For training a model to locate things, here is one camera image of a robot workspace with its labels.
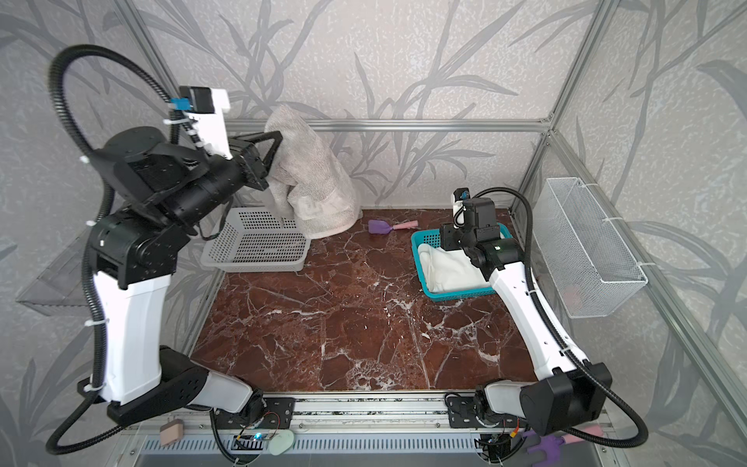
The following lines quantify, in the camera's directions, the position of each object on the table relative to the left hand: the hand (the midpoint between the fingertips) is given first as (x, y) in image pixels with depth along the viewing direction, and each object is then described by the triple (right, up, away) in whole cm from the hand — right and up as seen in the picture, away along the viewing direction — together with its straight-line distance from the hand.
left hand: (286, 126), depth 47 cm
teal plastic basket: (+32, -19, +54) cm, 66 cm away
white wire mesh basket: (+59, -24, +15) cm, 66 cm away
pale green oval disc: (-9, -68, +21) cm, 71 cm away
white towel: (+37, -30, +50) cm, 69 cm away
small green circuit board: (-16, -68, +23) cm, 74 cm away
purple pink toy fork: (+55, -69, +21) cm, 91 cm away
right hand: (+34, -14, +31) cm, 48 cm away
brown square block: (-36, -66, +22) cm, 78 cm away
